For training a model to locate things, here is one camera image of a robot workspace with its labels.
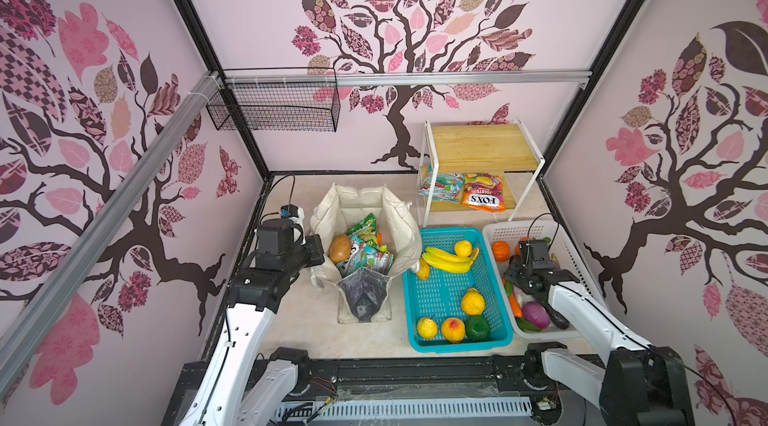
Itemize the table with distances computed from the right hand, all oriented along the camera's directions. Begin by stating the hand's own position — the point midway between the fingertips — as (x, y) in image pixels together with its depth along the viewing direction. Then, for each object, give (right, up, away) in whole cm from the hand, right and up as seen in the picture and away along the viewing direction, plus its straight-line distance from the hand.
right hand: (516, 270), depth 88 cm
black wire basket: (-68, +54, +7) cm, 87 cm away
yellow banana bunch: (-20, +2, +3) cm, 20 cm away
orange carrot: (-3, -8, -7) cm, 11 cm away
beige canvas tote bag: (-45, -5, -10) cm, 46 cm away
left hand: (-56, +10, -14) cm, 59 cm away
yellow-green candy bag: (-46, +12, +3) cm, 47 cm away
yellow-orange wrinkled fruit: (-28, 0, -1) cm, 28 cm away
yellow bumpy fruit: (-15, -7, -7) cm, 18 cm away
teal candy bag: (-46, +6, -7) cm, 47 cm away
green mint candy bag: (-20, +25, +2) cm, 33 cm away
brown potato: (-53, +8, -7) cm, 54 cm away
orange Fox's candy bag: (-9, +24, +2) cm, 26 cm away
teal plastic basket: (-19, -8, -1) cm, 21 cm away
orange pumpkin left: (-4, +6, +2) cm, 7 cm away
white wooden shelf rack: (-6, +36, -6) cm, 37 cm away
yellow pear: (-28, -13, -11) cm, 33 cm away
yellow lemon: (-16, +6, +2) cm, 17 cm away
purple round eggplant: (+1, -9, -11) cm, 14 cm away
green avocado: (-15, -13, -11) cm, 22 cm away
